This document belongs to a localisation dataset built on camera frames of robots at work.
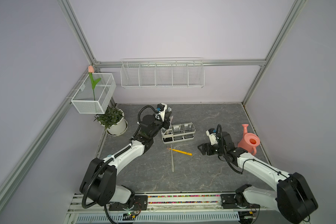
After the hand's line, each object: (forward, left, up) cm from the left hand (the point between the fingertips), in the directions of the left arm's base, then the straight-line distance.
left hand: (171, 112), depth 79 cm
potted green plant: (+4, +37, -11) cm, 39 cm away
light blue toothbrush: (-6, 0, +1) cm, 6 cm away
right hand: (-13, -19, -18) cm, 29 cm away
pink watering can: (-14, -47, -15) cm, 52 cm away
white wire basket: (+7, +48, +6) cm, 49 cm away
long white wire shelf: (+35, +1, +3) cm, 35 cm away
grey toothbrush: (-22, +1, -27) cm, 35 cm away
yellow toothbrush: (-12, -5, -27) cm, 30 cm away
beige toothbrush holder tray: (-2, -4, -20) cm, 20 cm away
